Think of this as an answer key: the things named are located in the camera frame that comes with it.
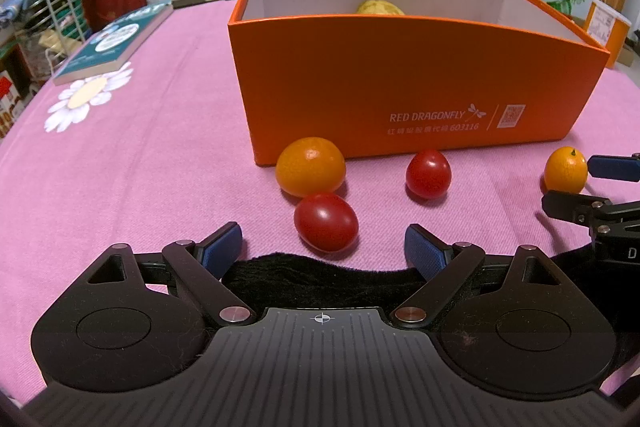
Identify white wire rack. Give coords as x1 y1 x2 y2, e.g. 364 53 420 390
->
16 0 91 58

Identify pink floral tablecloth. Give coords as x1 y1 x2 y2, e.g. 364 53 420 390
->
1 1 589 403

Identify yellow melon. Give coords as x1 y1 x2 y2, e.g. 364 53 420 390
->
356 0 405 16

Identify orange mandarin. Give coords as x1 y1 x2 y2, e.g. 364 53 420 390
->
276 136 346 198
542 146 588 194

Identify red cherry tomato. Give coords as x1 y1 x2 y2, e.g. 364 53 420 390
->
294 193 359 254
406 150 451 199

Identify teal book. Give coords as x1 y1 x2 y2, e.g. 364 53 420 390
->
52 0 174 86

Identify orange cardboard box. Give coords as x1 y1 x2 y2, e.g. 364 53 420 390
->
228 0 610 166

